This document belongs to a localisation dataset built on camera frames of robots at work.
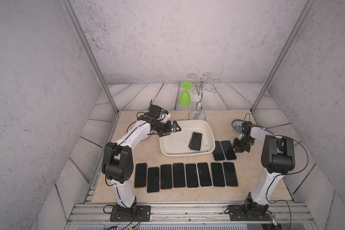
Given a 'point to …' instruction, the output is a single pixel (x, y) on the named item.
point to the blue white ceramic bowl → (236, 125)
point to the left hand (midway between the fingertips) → (177, 131)
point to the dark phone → (218, 154)
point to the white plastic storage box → (176, 143)
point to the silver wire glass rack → (198, 114)
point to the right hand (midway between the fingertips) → (236, 149)
